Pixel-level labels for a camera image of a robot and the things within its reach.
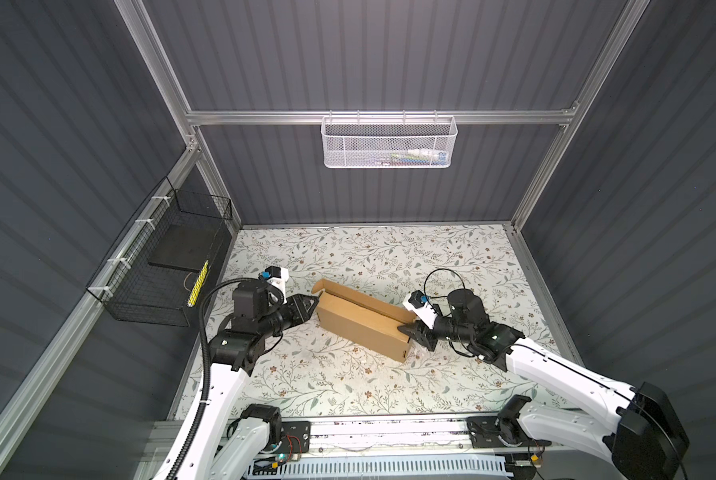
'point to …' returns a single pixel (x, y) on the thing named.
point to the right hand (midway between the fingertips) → (406, 324)
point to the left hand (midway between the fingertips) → (315, 300)
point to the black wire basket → (159, 271)
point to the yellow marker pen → (199, 281)
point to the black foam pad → (186, 246)
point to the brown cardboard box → (363, 320)
